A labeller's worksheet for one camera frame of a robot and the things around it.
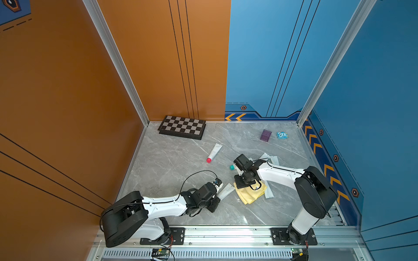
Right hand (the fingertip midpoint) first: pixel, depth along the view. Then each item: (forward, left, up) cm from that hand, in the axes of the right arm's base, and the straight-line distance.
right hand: (238, 184), depth 90 cm
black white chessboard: (+40, +36, +5) cm, 54 cm away
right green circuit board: (-30, -24, -3) cm, 39 cm away
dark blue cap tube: (+16, -23, +1) cm, 28 cm away
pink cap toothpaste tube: (+20, +14, +2) cm, 24 cm away
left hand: (-8, +11, 0) cm, 13 cm away
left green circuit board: (-31, +37, -1) cm, 48 cm away
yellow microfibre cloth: (-6, -6, +2) cm, 9 cm away
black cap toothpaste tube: (-4, +6, +1) cm, 8 cm away
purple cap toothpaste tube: (-5, -15, +2) cm, 16 cm away
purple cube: (+33, -21, +4) cm, 39 cm away
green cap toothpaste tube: (+9, +3, +3) cm, 10 cm away
